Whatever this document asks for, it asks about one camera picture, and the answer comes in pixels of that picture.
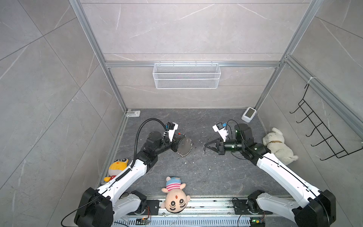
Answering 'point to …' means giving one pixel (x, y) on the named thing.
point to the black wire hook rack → (334, 145)
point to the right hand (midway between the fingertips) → (206, 144)
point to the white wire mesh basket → (185, 76)
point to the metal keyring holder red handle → (185, 146)
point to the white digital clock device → (249, 114)
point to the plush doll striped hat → (176, 199)
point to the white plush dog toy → (274, 141)
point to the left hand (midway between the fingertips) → (184, 133)
